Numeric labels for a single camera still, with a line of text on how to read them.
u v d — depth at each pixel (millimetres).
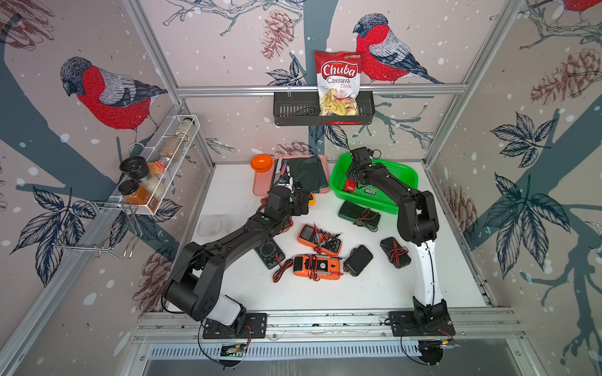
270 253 876
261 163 1180
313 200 1031
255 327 732
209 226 873
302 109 1070
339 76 828
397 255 835
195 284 433
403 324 726
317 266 823
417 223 599
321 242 875
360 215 971
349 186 1013
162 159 731
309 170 1193
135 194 600
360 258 857
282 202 671
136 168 620
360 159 839
